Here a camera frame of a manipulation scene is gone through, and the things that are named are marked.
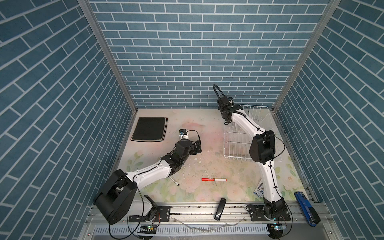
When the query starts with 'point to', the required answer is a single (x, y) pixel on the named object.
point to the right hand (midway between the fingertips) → (235, 113)
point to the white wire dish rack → (237, 141)
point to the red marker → (214, 179)
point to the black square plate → (150, 129)
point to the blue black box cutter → (309, 212)
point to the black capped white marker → (175, 181)
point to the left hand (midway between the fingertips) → (195, 142)
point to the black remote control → (220, 209)
